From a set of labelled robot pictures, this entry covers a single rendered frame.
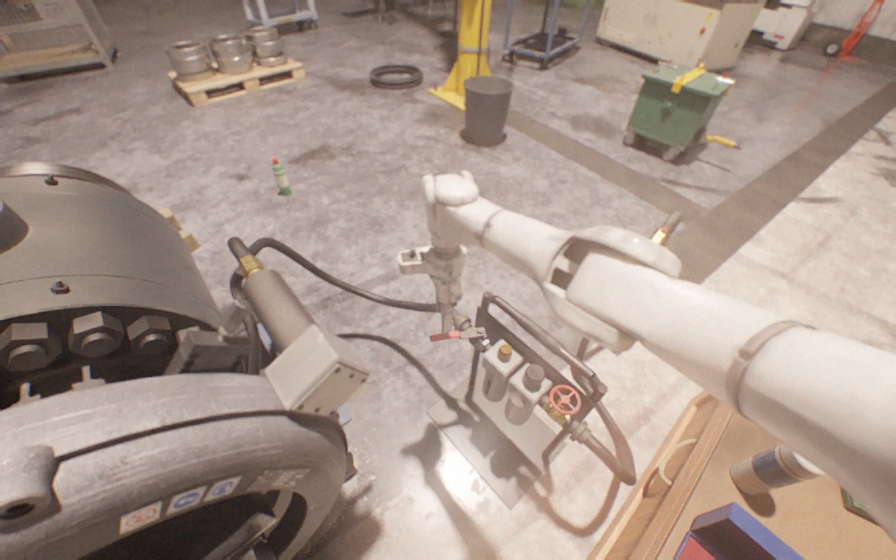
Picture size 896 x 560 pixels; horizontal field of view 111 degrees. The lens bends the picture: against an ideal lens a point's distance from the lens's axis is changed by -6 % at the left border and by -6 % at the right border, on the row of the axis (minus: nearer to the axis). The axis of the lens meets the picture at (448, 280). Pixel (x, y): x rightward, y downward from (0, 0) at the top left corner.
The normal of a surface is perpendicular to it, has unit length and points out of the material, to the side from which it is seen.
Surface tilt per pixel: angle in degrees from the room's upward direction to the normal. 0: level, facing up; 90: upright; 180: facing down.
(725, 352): 67
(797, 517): 0
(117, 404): 33
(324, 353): 23
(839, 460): 103
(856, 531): 0
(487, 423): 0
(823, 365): 51
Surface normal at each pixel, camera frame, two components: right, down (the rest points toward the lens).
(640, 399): 0.03, -0.67
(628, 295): -0.61, -0.13
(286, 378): -0.26, -0.44
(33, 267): 0.29, -0.80
